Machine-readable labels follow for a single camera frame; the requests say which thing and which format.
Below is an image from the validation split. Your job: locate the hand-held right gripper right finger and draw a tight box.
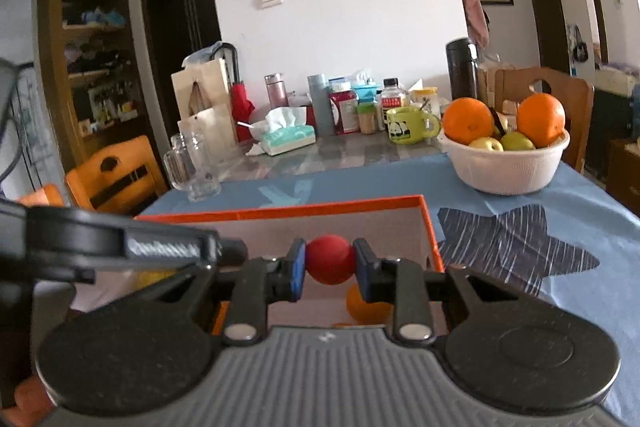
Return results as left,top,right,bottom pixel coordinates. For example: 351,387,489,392
352,238,501,343

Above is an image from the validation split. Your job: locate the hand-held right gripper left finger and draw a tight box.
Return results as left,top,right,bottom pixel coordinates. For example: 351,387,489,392
165,238,307,348

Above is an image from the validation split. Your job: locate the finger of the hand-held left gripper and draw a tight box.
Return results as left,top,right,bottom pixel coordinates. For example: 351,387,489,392
217,239,248,265

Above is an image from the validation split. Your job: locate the red apple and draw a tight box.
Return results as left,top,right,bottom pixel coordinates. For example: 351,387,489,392
305,235,357,286

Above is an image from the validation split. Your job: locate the orange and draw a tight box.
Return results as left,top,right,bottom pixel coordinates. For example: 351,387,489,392
443,98,496,146
346,284,393,324
516,93,567,148

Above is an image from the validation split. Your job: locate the orange cardboard box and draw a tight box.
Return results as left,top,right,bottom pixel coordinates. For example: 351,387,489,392
135,194,446,338

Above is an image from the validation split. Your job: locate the white ribbed bowl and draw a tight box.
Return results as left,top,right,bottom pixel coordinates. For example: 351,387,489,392
442,129,571,196

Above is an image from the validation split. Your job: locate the wooden chair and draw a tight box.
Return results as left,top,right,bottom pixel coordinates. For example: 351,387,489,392
65,136,169,214
494,67,595,174
17,183,66,208

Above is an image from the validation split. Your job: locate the clear glass mug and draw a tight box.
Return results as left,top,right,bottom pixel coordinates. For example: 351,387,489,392
162,130,222,202

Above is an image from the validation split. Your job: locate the teal tissue box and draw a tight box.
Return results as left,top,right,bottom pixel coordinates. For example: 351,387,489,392
260,107,317,156

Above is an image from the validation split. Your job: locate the blue star-print tablecloth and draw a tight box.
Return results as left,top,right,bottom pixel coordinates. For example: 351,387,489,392
137,152,640,425

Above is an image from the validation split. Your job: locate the red umbrella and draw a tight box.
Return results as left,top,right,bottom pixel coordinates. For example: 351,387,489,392
215,42,256,142

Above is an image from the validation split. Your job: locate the green-lid jar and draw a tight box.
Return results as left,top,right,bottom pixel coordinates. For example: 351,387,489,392
357,103,377,135

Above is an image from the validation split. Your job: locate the green panda mug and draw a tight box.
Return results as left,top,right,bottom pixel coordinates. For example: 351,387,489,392
386,107,442,146

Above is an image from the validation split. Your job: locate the red canister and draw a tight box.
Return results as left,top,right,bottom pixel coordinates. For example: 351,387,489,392
330,89,360,135

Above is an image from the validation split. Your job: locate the pink bottle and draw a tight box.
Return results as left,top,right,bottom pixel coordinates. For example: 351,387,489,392
264,74,290,110

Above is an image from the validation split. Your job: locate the grey bottle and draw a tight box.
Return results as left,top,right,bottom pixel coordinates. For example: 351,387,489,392
307,74,335,138

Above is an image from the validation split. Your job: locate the green apple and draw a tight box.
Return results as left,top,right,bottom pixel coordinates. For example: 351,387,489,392
468,136,505,154
500,131,537,152

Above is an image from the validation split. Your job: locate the yellow-lid jar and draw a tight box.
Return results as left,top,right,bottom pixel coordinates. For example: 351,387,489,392
410,87,441,118

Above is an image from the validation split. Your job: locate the wooden shelf cabinet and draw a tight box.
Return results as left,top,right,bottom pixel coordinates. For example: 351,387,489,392
37,0,156,168

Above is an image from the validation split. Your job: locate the black thermos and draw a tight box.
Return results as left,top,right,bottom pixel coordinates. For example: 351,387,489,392
446,38,479,102

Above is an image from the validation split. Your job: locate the brown paper bag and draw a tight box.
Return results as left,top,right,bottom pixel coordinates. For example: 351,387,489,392
477,61,516,102

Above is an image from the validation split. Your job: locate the dark wooden cabinet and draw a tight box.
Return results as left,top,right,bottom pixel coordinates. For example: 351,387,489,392
585,87,640,212

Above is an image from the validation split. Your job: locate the pink hanging garment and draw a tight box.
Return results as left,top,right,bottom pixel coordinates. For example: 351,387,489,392
459,0,490,48

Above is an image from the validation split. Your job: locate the black hanging bag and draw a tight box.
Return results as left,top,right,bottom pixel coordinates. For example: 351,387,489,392
567,24,591,62

